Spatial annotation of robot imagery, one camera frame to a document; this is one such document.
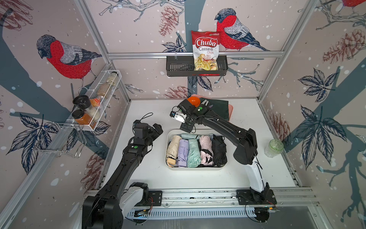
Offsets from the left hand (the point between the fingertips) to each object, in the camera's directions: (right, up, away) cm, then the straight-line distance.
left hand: (159, 126), depth 83 cm
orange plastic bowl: (+23, +17, +31) cm, 43 cm away
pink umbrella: (+28, -14, -5) cm, 32 cm away
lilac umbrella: (+14, -17, -4) cm, 23 cm away
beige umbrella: (+8, -14, -2) cm, 16 cm away
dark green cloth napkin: (+45, +12, +32) cm, 56 cm away
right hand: (+16, +3, +4) cm, 16 cm away
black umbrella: (+35, -13, -2) cm, 38 cm away
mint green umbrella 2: (+18, -8, +8) cm, 21 cm away
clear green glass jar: (+72, -14, +4) cm, 73 cm away
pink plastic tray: (+53, +11, +31) cm, 62 cm away
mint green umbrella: (+21, -17, -6) cm, 27 cm away
